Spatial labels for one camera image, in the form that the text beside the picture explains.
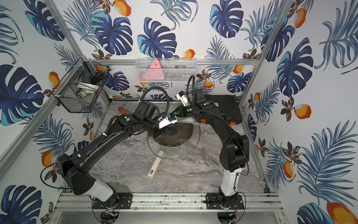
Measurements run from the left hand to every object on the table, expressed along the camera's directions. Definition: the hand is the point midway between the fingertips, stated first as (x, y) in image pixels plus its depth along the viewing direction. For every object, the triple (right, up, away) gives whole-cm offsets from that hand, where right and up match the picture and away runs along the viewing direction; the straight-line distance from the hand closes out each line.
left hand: (169, 124), depth 73 cm
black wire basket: (-56, +20, +11) cm, 61 cm away
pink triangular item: (-11, +33, +18) cm, 39 cm away
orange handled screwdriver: (-42, +9, +41) cm, 59 cm away
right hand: (+2, +6, +10) cm, 12 cm away
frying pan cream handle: (-8, -22, +4) cm, 24 cm away
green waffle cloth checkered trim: (+10, +2, +5) cm, 11 cm away
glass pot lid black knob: (+3, -10, +7) cm, 13 cm away
